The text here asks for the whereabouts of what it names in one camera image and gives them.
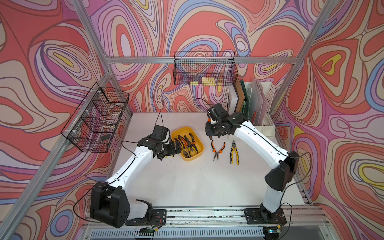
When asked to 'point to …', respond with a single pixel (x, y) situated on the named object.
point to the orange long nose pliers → (214, 150)
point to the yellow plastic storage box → (185, 131)
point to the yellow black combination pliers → (234, 148)
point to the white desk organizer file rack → (230, 101)
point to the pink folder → (261, 105)
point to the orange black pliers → (184, 145)
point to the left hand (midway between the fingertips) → (175, 150)
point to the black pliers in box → (193, 143)
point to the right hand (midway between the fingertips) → (207, 134)
